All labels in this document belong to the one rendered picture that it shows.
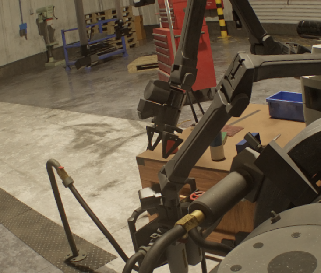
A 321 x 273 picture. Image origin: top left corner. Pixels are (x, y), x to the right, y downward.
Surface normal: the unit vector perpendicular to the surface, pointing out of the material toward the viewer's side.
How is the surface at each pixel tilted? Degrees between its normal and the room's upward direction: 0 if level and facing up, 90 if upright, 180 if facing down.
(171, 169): 63
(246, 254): 0
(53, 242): 0
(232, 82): 67
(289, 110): 90
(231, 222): 90
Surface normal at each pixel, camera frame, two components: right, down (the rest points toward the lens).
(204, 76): 0.26, 0.28
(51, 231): -0.15, -0.93
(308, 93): -0.88, 0.28
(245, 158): 0.15, -0.83
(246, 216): -0.62, 0.34
